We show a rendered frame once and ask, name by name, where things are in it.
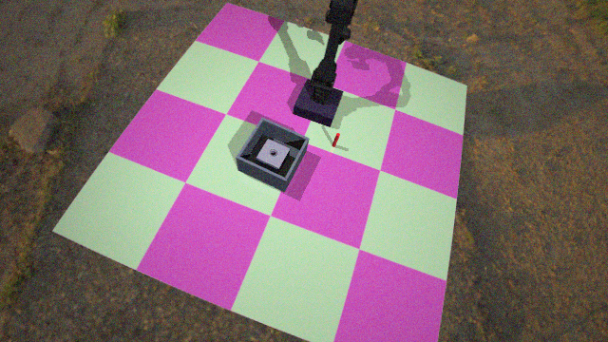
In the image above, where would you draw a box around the dark red peg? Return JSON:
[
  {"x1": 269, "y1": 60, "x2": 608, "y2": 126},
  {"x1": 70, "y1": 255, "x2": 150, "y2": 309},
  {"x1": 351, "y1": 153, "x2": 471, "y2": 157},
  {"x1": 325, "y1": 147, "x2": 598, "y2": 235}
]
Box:
[{"x1": 332, "y1": 133, "x2": 340, "y2": 147}]

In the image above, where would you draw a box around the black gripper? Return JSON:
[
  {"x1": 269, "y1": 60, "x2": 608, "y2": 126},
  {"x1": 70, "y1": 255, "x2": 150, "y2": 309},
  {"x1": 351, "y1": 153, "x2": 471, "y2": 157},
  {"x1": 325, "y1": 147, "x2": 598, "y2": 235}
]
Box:
[{"x1": 339, "y1": 15, "x2": 353, "y2": 45}]

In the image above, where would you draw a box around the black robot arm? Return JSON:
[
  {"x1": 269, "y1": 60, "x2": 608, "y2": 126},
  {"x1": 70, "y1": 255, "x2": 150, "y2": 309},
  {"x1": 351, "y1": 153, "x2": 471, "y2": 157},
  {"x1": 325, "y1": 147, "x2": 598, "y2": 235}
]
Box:
[{"x1": 310, "y1": 0, "x2": 358, "y2": 105}]

